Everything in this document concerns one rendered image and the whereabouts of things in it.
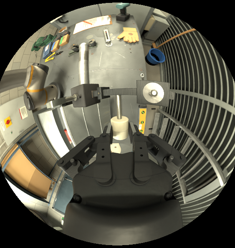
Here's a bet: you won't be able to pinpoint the dark block with silver disc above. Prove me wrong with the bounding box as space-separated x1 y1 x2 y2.
136 79 170 107

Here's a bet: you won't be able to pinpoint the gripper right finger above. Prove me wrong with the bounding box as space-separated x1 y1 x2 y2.
128 121 187 185

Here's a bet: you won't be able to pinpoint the steel pivot shaft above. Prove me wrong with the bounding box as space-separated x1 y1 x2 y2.
61 94 81 106

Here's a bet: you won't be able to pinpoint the orange box with green label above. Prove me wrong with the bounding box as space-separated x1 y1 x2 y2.
59 34 70 47

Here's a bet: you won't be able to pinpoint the yellow spirit level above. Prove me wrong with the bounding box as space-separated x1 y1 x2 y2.
138 105 147 134

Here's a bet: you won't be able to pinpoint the steel spring scale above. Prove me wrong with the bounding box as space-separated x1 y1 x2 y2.
103 29 112 47

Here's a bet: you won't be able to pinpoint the blue bucket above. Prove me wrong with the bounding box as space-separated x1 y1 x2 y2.
145 48 166 65

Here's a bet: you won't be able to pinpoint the steel screw rod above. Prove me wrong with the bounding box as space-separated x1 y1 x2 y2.
116 95 122 119

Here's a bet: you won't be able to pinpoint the yellow work gloves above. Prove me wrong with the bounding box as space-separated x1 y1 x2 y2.
116 27 139 43

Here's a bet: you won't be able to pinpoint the grey round flange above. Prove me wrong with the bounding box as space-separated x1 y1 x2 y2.
48 82 65 109

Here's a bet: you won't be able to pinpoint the orange box with blue label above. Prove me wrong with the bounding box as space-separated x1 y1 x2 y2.
51 40 61 53

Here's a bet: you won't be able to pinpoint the grey electrical cabinet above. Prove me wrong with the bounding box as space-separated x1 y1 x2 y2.
0 101 39 145

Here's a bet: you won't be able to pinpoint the teal handled black tool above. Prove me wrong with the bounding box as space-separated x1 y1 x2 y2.
115 3 131 21

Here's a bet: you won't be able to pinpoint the cardboard box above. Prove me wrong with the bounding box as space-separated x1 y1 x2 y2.
0 146 54 200

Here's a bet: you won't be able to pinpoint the orange bar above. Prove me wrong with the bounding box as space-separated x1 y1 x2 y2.
152 28 197 49

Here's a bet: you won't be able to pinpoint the dark block counterweight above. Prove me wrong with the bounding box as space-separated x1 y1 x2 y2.
70 84 101 108

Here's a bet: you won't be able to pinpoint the yellow handled tool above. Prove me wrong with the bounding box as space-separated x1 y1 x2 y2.
44 52 56 63

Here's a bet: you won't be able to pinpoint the grey louvre shutter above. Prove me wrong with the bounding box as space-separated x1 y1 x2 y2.
146 14 235 228

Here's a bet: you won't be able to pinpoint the clipboard with paper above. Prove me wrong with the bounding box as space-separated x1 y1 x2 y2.
73 15 112 35

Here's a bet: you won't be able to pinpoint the cream round wing screw knob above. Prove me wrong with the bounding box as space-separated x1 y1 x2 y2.
110 116 129 141

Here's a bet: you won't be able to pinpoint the green bench vise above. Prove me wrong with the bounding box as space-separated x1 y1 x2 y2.
30 34 57 52

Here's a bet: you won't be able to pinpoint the blue cupboard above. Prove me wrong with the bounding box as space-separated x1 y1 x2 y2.
51 173 74 215

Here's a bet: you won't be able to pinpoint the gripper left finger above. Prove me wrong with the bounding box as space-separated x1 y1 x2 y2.
57 124 116 187

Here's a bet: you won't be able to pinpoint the grey steel tube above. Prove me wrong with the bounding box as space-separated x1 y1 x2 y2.
78 42 90 85

